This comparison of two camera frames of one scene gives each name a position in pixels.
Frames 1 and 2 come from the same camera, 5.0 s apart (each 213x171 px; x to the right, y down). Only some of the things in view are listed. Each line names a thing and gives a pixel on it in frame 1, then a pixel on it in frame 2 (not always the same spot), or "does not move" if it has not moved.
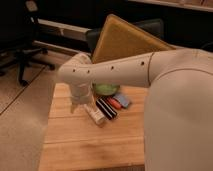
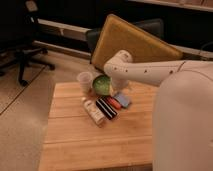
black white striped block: x=106 y=108 does not move
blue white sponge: x=122 y=99 does not move
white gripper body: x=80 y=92 -> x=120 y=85
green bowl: x=106 y=89 does not move
